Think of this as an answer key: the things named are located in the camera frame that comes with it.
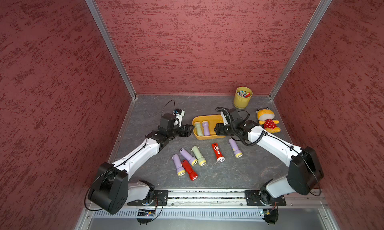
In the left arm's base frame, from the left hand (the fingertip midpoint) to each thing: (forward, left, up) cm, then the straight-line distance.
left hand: (189, 129), depth 84 cm
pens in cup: (+34, -39, -4) cm, 52 cm away
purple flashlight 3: (-14, -3, -11) cm, 18 cm away
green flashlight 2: (-9, -5, -12) cm, 16 cm away
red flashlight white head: (-12, -18, -11) cm, 24 cm away
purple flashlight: (+8, -11, -11) cm, 18 cm away
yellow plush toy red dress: (+16, -53, -9) cm, 56 cm away
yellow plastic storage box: (+16, -16, -13) cm, 26 cm away
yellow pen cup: (+28, -37, -2) cm, 47 cm away
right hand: (0, -18, -3) cm, 18 cm away
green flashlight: (+8, -6, -11) cm, 15 cm away
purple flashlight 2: (-19, +4, -12) cm, 23 cm away
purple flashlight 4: (-9, -30, -12) cm, 33 cm away
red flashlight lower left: (-21, -3, -12) cm, 25 cm away
